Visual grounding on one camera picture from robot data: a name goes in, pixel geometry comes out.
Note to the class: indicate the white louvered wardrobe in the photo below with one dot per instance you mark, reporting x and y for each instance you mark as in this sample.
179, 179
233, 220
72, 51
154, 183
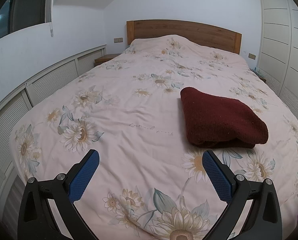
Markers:
278, 61

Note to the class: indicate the dark red knit sweater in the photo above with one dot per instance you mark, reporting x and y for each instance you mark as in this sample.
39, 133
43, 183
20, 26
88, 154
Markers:
219, 122

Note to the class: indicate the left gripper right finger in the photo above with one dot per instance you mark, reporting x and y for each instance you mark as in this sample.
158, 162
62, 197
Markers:
264, 219

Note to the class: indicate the wooden headboard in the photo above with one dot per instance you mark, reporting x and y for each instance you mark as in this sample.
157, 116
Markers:
199, 33

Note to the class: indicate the white louvered radiator cover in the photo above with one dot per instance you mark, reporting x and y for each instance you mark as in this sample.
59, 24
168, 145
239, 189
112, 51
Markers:
29, 94

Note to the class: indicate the wooden nightstand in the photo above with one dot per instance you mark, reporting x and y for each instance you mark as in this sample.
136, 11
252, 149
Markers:
104, 59
259, 75

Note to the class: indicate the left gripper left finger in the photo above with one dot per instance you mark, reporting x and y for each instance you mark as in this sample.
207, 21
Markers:
36, 220

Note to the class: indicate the wooden nightstand right side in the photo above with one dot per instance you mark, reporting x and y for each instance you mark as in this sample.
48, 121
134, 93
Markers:
259, 75

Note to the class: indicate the beige wall switch plate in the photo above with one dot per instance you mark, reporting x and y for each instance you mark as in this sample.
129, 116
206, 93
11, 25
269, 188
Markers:
251, 56

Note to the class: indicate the beige wall switch left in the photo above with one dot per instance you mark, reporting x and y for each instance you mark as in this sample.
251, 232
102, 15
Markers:
118, 40

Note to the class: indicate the wooden nightstand left side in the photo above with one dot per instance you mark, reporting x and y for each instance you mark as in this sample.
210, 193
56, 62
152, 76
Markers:
104, 59

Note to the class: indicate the floral pink bed quilt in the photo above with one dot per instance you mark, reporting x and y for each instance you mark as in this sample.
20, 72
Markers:
150, 183

